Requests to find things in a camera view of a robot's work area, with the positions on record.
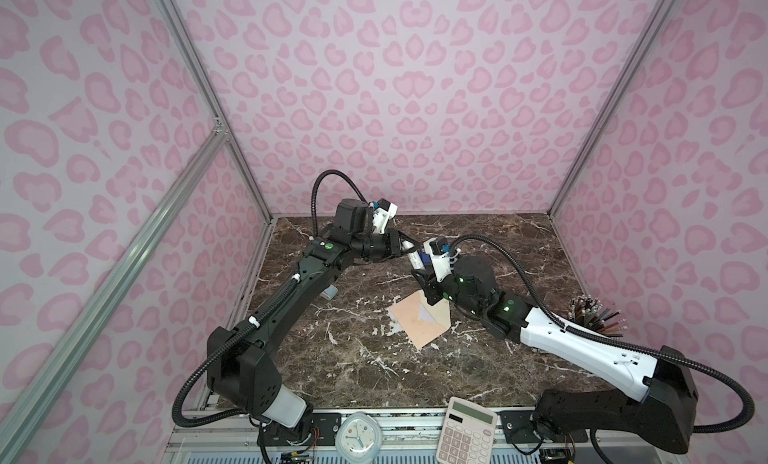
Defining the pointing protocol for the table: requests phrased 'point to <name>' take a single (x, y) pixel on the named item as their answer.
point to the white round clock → (358, 438)
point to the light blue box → (329, 292)
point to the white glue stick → (414, 257)
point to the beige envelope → (416, 320)
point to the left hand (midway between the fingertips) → (420, 242)
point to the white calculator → (467, 435)
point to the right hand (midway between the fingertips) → (417, 267)
